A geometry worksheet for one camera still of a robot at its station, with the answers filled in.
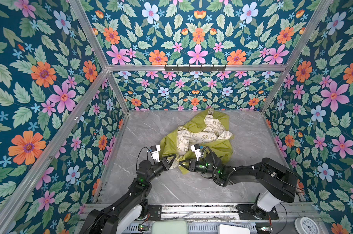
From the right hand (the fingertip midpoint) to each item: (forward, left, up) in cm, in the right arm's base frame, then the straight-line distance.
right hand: (179, 164), depth 75 cm
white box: (-27, -22, -11) cm, 36 cm away
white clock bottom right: (-25, -60, -12) cm, 66 cm away
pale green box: (-26, +4, -14) cm, 29 cm away
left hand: (+5, +1, +2) cm, 5 cm away
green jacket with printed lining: (+33, -22, -14) cm, 42 cm away
